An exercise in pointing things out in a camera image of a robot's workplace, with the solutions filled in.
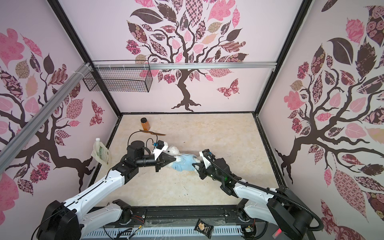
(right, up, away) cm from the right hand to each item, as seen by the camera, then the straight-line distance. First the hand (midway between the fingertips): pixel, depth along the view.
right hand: (195, 161), depth 80 cm
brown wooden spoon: (-33, +15, +28) cm, 45 cm away
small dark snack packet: (+4, -29, -11) cm, 31 cm away
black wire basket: (-62, +59, +41) cm, 95 cm away
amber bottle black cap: (-36, +21, +24) cm, 48 cm away
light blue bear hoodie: (-5, +1, -6) cm, 8 cm away
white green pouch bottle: (-55, +4, +5) cm, 56 cm away
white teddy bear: (-11, +6, -2) cm, 13 cm away
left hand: (-10, +2, -6) cm, 12 cm away
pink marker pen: (+39, -31, -12) cm, 51 cm away
